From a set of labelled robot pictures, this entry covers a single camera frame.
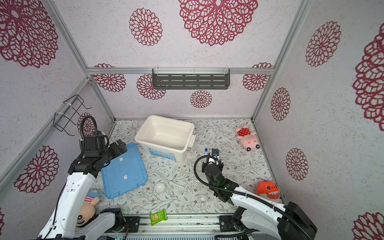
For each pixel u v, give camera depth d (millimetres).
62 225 386
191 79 980
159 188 848
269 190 763
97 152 543
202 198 815
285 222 408
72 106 790
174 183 873
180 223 757
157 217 747
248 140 989
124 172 936
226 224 767
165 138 1062
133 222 741
